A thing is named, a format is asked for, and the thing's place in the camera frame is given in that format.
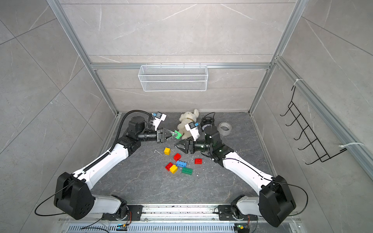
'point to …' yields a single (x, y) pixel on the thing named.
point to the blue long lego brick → (181, 163)
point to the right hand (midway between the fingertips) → (179, 144)
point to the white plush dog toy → (185, 118)
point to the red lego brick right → (198, 161)
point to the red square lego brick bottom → (168, 166)
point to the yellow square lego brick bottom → (173, 169)
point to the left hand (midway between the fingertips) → (176, 133)
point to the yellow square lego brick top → (167, 151)
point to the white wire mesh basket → (173, 77)
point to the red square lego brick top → (177, 157)
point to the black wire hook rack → (304, 127)
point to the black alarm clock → (207, 121)
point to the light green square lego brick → (179, 135)
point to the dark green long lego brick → (187, 171)
